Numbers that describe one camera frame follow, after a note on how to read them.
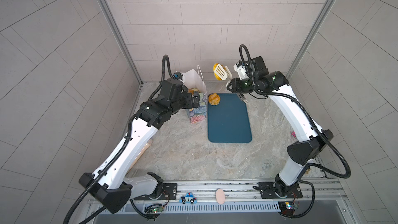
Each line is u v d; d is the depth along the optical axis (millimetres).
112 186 362
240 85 642
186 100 589
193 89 958
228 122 942
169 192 707
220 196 683
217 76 769
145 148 812
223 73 738
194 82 962
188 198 679
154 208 648
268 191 708
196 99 598
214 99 1016
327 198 694
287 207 679
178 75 579
